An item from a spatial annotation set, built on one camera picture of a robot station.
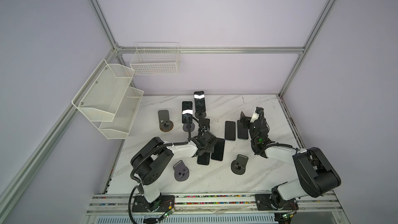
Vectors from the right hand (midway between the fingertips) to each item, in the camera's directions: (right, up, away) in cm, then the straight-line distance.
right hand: (248, 112), depth 88 cm
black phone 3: (-26, -27, -2) cm, 37 cm away
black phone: (-8, -13, +13) cm, 20 cm away
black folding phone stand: (-25, -7, +5) cm, 26 cm away
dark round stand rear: (-29, -2, +19) cm, 34 cm away
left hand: (-24, -22, +4) cm, 33 cm away
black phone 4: (-29, +7, +13) cm, 32 cm away
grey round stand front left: (-37, -30, -11) cm, 49 cm away
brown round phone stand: (-51, -9, +12) cm, 53 cm away
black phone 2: (-17, -21, 0) cm, 27 cm away
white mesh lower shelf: (-75, -8, +1) cm, 75 cm away
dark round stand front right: (-8, -28, -8) cm, 31 cm away
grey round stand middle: (-39, -10, +15) cm, 43 cm away
